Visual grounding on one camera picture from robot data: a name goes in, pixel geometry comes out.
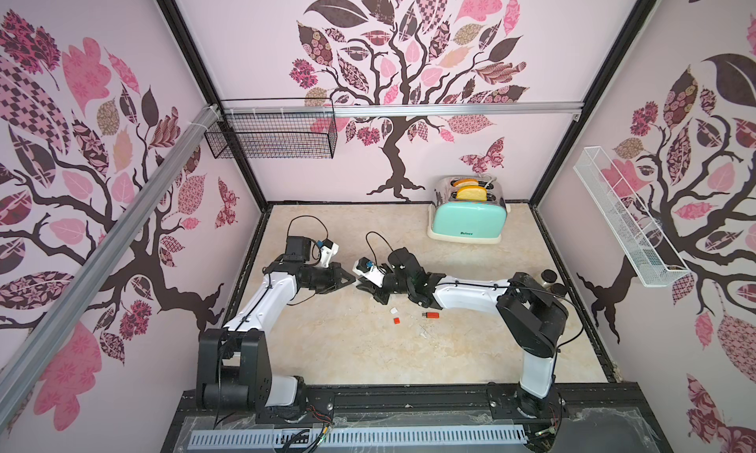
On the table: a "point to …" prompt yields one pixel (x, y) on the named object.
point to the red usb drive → (434, 315)
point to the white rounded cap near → (394, 310)
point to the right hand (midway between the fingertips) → (358, 283)
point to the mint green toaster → (475, 222)
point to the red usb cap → (397, 320)
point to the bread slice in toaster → (470, 189)
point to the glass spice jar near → (558, 290)
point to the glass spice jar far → (548, 276)
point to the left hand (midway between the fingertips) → (353, 286)
